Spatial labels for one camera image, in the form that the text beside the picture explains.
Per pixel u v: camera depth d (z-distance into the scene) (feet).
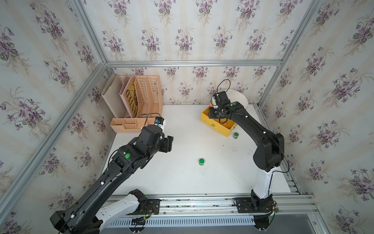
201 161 2.83
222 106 2.21
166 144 1.93
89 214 1.23
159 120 1.88
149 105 4.03
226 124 3.00
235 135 3.20
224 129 2.79
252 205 2.35
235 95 3.06
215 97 2.35
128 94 3.04
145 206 2.12
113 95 2.97
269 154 1.60
